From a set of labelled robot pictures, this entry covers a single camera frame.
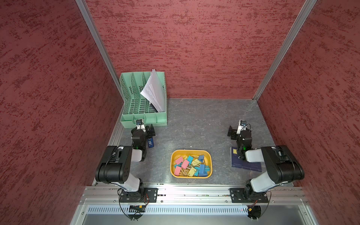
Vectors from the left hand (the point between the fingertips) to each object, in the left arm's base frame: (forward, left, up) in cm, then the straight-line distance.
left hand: (145, 127), depth 93 cm
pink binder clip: (-21, -24, -3) cm, 32 cm away
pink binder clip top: (-23, -28, -4) cm, 36 cm away
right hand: (+1, -63, -1) cm, 63 cm away
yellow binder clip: (-28, -31, -4) cm, 42 cm away
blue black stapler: (-9, -4, -4) cm, 11 cm away
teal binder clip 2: (-25, -41, -6) cm, 48 cm away
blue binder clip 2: (-28, -37, -3) cm, 47 cm away
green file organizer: (+21, +12, -3) cm, 24 cm away
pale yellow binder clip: (-22, -34, -6) cm, 41 cm away
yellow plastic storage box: (-20, -42, -2) cm, 46 cm away
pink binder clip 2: (-26, -23, -5) cm, 35 cm away
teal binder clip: (-21, -30, -4) cm, 37 cm away
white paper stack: (+20, -6, +15) cm, 26 cm away
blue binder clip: (-19, -38, -7) cm, 43 cm away
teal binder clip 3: (-28, -34, -3) cm, 44 cm away
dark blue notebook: (-21, -60, -7) cm, 64 cm away
